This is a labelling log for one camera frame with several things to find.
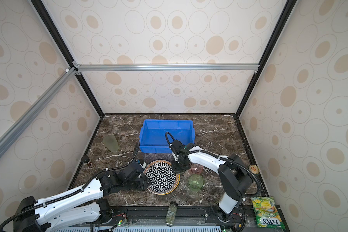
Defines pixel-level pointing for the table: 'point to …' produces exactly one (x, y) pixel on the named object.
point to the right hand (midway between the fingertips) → (176, 171)
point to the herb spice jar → (171, 214)
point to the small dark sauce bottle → (89, 163)
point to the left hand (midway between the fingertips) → (151, 183)
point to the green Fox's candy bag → (267, 213)
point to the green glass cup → (195, 182)
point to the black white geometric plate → (163, 180)
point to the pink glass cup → (196, 169)
